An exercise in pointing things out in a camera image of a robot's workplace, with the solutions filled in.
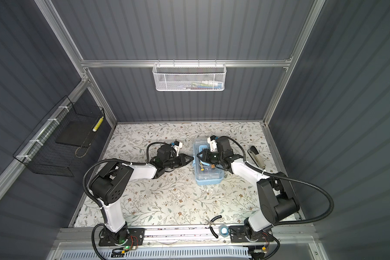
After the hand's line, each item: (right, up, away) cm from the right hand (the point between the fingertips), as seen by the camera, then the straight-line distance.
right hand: (200, 157), depth 87 cm
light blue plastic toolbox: (+3, -9, -3) cm, 10 cm away
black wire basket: (-64, +7, -15) cm, 66 cm away
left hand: (-3, -1, +4) cm, 5 cm away
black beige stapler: (+35, -2, +8) cm, 36 cm away
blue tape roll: (+11, -33, -12) cm, 37 cm away
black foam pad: (-61, +13, -8) cm, 63 cm away
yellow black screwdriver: (+1, -6, -1) cm, 6 cm away
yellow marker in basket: (-52, +17, -7) cm, 55 cm away
